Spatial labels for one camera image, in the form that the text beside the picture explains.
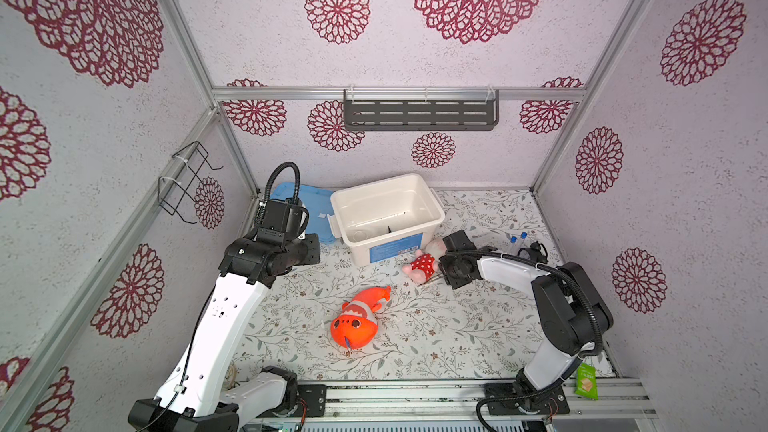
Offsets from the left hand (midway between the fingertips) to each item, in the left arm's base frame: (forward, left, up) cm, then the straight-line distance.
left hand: (309, 252), depth 73 cm
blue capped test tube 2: (+10, -57, -10) cm, 58 cm away
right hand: (+9, -36, -22) cm, 43 cm away
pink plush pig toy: (+8, -31, -19) cm, 37 cm away
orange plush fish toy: (-12, -11, -16) cm, 23 cm away
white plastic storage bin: (+29, -20, -23) cm, 42 cm away
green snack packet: (-25, -70, -25) cm, 78 cm away
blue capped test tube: (+11, -60, -10) cm, 62 cm away
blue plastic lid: (+26, +3, -10) cm, 28 cm away
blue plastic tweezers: (+26, -21, -25) cm, 42 cm away
